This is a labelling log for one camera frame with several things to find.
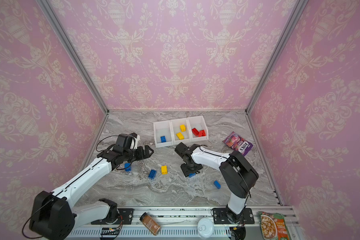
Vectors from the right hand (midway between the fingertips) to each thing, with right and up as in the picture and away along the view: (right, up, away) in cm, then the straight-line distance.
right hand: (191, 170), depth 89 cm
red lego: (+8, +22, +14) cm, 27 cm away
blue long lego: (-23, -2, -1) cm, 23 cm away
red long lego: (+4, +22, +17) cm, 28 cm away
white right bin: (+5, +24, +20) cm, 32 cm away
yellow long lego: (-7, +19, +15) cm, 25 cm away
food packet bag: (+38, -21, -17) cm, 47 cm away
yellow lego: (-5, +25, +18) cm, 31 cm away
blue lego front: (+14, -6, -5) cm, 16 cm away
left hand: (-24, +11, -6) cm, 27 cm away
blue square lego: (-18, +18, +11) cm, 28 cm away
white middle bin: (-7, +23, +20) cm, 31 cm away
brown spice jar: (-20, -18, -20) cm, 34 cm away
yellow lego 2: (-16, +1, -1) cm, 16 cm away
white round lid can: (+5, -19, -22) cm, 29 cm away
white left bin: (-19, +21, +17) cm, 33 cm away
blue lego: (0, +1, -9) cm, 9 cm away
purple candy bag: (+30, +16, +11) cm, 36 cm away
